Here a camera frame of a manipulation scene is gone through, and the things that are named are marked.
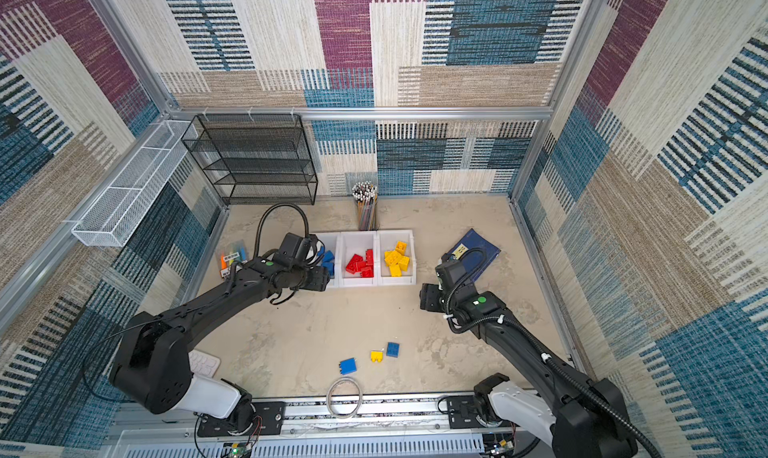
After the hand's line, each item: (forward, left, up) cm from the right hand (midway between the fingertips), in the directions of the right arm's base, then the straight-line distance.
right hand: (431, 300), depth 83 cm
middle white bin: (+24, +23, -5) cm, 34 cm away
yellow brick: (+22, +7, -6) cm, 24 cm away
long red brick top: (+16, +22, -5) cm, 28 cm away
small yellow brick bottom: (-12, +15, -8) cm, 21 cm away
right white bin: (+23, +12, -2) cm, 26 cm away
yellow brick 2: (+14, +9, -6) cm, 18 cm away
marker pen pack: (+23, +62, -7) cm, 67 cm away
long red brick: (+19, +18, -6) cm, 26 cm away
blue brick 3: (-14, +23, -9) cm, 29 cm away
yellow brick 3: (+17, +10, -4) cm, 20 cm away
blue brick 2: (-10, +11, -8) cm, 17 cm away
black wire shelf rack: (+52, +58, +10) cm, 79 cm away
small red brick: (+12, +18, -4) cm, 22 cm away
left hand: (+9, +31, +1) cm, 32 cm away
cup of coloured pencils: (+33, +18, +9) cm, 38 cm away
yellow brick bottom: (+16, +6, -6) cm, 18 cm away
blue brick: (+16, +30, -6) cm, 35 cm away
